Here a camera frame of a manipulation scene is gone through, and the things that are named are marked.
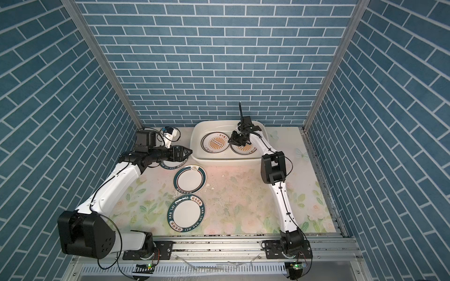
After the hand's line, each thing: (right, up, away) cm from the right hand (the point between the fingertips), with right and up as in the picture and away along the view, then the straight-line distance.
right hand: (228, 139), depth 108 cm
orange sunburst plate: (-9, -2, +4) cm, 10 cm away
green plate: (-19, -35, -26) cm, 48 cm away
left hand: (-19, -5, -27) cm, 34 cm away
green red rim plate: (-21, -22, -13) cm, 33 cm away
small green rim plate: (-32, -15, -9) cm, 36 cm away
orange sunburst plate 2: (+10, -7, 0) cm, 12 cm away
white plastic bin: (-1, -12, 0) cm, 12 cm away
